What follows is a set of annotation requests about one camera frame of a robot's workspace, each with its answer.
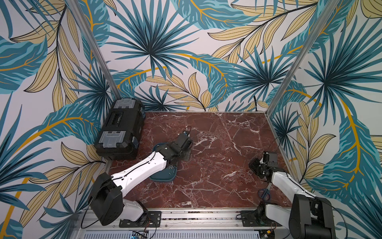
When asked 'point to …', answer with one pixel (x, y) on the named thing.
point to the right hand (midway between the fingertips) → (250, 163)
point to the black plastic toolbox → (118, 137)
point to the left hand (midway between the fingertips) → (184, 153)
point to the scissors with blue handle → (264, 193)
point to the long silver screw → (232, 159)
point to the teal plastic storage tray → (169, 173)
